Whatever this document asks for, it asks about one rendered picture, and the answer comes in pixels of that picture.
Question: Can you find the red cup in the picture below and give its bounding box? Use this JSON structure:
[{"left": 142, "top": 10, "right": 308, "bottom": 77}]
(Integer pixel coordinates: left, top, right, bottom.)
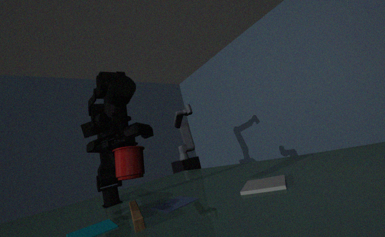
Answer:
[{"left": 112, "top": 146, "right": 145, "bottom": 181}]

